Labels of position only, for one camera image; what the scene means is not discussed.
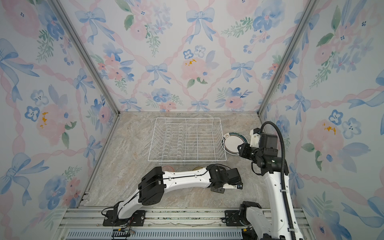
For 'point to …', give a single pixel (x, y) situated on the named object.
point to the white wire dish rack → (187, 141)
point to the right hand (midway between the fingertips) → (241, 146)
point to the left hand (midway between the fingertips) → (221, 179)
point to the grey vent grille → (157, 234)
